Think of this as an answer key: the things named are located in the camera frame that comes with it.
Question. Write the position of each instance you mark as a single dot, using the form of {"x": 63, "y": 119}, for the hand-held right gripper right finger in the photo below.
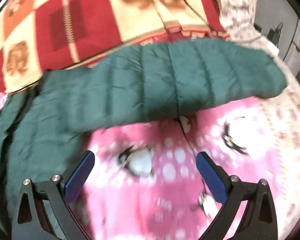
{"x": 211, "y": 173}

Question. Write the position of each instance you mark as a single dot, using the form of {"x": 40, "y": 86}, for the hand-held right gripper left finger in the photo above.
{"x": 79, "y": 173}

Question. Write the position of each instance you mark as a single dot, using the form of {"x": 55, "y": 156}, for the green quilted jacket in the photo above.
{"x": 140, "y": 85}

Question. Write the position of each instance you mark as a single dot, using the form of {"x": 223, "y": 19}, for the pink penguin print blanket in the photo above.
{"x": 170, "y": 205}

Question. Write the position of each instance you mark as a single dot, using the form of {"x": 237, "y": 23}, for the white floral bed sheet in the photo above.
{"x": 287, "y": 135}

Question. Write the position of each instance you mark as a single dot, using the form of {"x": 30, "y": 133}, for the black device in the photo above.
{"x": 273, "y": 33}

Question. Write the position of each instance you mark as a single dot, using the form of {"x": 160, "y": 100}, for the red yellow checked rose blanket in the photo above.
{"x": 90, "y": 17}

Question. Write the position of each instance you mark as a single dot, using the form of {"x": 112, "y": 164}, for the grey cabinet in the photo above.
{"x": 296, "y": 40}

